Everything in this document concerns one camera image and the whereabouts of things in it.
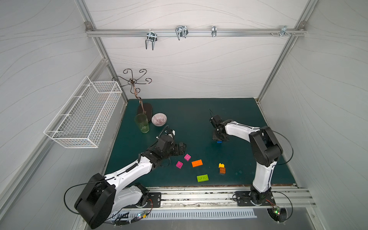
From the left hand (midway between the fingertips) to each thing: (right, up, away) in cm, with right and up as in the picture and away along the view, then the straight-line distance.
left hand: (181, 146), depth 84 cm
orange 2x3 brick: (+10, -11, +2) cm, 15 cm away
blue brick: (+26, 0, +11) cm, 28 cm away
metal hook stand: (-30, +24, +25) cm, 45 cm away
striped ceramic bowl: (-17, +15, +22) cm, 32 cm away
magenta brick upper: (+4, -8, +4) cm, 10 cm away
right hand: (+26, +3, +14) cm, 29 cm away
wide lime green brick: (+12, -18, -4) cm, 22 cm away
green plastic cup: (-27, +15, +13) cm, 34 cm away
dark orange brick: (+24, -14, -2) cm, 28 cm away
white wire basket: (-47, +17, -15) cm, 52 cm away
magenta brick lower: (-1, -11, +1) cm, 11 cm away
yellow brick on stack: (+24, -12, +2) cm, 27 cm away
